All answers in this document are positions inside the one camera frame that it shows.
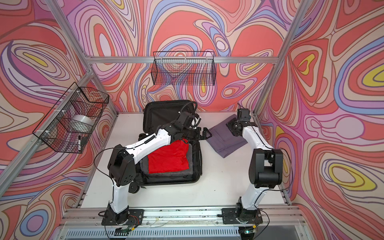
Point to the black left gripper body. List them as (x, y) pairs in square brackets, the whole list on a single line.
[(190, 134)]

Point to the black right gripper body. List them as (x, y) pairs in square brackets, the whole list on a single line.
[(232, 124)]

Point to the purple jeans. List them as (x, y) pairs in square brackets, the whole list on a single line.
[(223, 141)]

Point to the red shirt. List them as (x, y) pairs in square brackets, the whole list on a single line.
[(169, 159)]

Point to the black white suitcase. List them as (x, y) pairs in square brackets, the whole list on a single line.
[(156, 114)]

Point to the grey fluffy towel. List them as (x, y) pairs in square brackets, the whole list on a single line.
[(145, 166)]

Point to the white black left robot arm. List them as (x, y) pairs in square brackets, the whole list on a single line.
[(123, 161)]

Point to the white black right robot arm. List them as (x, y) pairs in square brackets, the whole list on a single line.
[(266, 165)]

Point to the silver tape roll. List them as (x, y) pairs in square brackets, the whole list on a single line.
[(81, 124)]

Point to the black marker pen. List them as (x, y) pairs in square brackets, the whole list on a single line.
[(79, 144)]

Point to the black wire basket back wall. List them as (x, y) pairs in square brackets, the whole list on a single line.
[(184, 68)]

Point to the black wire basket wall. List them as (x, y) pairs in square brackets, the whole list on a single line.
[(76, 100), (184, 68)]

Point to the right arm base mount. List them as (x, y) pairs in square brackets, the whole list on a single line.
[(231, 216)]

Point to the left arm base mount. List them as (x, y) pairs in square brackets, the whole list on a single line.
[(130, 218)]

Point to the aluminium front rail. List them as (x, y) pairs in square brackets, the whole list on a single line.
[(185, 223)]

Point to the black wire basket left wall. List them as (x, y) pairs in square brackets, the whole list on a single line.
[(76, 100)]

